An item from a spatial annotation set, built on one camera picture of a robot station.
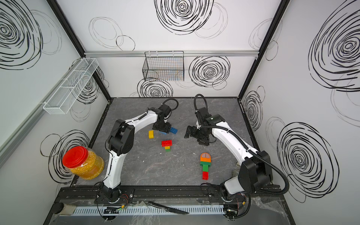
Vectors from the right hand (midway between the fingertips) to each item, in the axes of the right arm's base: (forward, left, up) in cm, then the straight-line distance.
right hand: (191, 140), depth 79 cm
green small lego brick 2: (-11, -9, -12) cm, 19 cm away
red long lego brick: (+1, +14, -6) cm, 15 cm away
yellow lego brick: (+11, +27, -12) cm, 32 cm away
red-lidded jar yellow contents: (-15, +54, +3) cm, 56 cm away
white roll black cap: (-34, +58, -5) cm, 67 cm away
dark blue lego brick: (+14, +12, -13) cm, 22 cm away
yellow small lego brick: (-1, +14, -9) cm, 16 cm away
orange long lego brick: (-6, -9, -13) cm, 17 cm away
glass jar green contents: (-14, -25, -11) cm, 31 cm away
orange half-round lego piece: (-4, -9, -12) cm, 15 cm away
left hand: (+15, +19, -14) cm, 27 cm away
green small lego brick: (-1, +14, -12) cm, 19 cm away
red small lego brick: (-15, -9, -12) cm, 21 cm away
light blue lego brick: (+11, +19, -11) cm, 24 cm away
